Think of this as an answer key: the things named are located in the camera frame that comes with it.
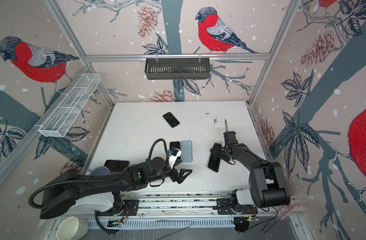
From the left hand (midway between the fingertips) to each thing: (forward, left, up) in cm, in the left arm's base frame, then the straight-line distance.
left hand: (186, 168), depth 72 cm
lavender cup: (+3, +48, -10) cm, 49 cm away
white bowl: (-22, +52, -11) cm, 57 cm away
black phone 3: (+8, -16, -13) cm, 22 cm away
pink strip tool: (-16, -49, -14) cm, 54 cm away
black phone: (+42, +11, -16) cm, 46 cm away
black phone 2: (+22, +8, -15) cm, 28 cm away
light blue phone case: (+19, 0, -15) cm, 24 cm away
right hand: (+14, -18, -13) cm, 26 cm away
